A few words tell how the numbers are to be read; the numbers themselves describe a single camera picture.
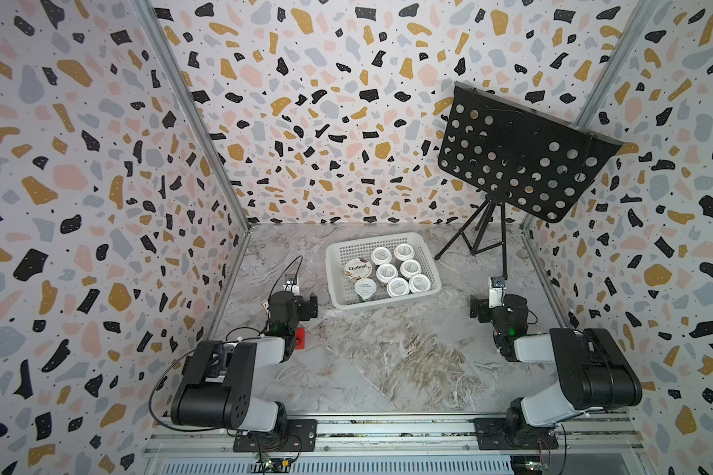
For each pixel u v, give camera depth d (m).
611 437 0.75
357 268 1.01
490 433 0.74
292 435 0.73
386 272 0.98
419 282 0.95
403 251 1.04
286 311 0.71
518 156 0.75
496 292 0.84
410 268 1.00
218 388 0.43
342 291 1.01
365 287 0.95
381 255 1.03
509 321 0.73
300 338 0.91
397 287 0.95
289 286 0.80
